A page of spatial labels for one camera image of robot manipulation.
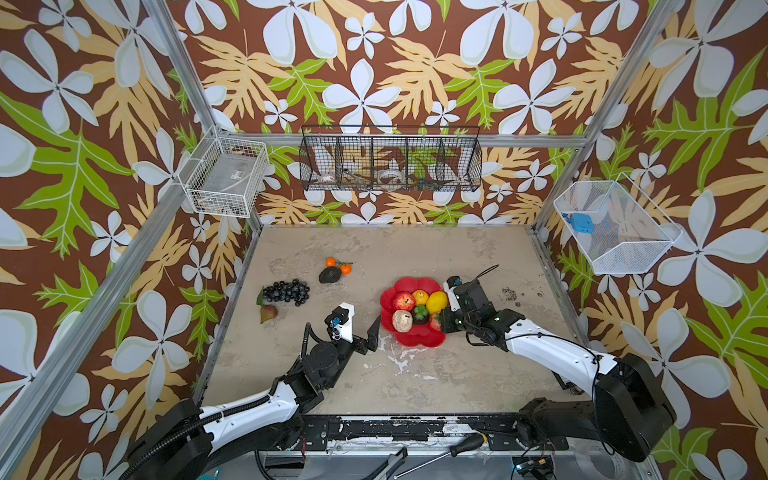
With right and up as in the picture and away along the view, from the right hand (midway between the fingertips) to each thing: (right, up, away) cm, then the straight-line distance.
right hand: (437, 314), depth 86 cm
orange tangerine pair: (-29, +13, +18) cm, 37 cm away
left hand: (-21, +3, -9) cm, 23 cm away
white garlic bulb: (-10, -2, 0) cm, 10 cm away
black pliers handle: (-14, -33, -16) cm, 39 cm away
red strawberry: (-1, -2, -1) cm, 2 cm away
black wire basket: (-31, +49, +10) cm, 59 cm away
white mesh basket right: (+50, +25, -5) cm, 56 cm away
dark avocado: (-34, +11, +14) cm, 38 cm away
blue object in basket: (+43, +27, 0) cm, 51 cm away
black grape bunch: (-44, +5, +11) cm, 46 cm away
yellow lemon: (+1, +3, +6) cm, 6 cm away
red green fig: (-53, -1, +7) cm, 53 cm away
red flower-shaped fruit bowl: (-5, -7, +4) cm, 10 cm away
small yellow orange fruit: (-4, +4, +7) cm, 9 cm away
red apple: (-9, +3, +4) cm, 11 cm away
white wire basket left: (-63, +41, 0) cm, 75 cm away
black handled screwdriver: (+5, -29, -15) cm, 33 cm away
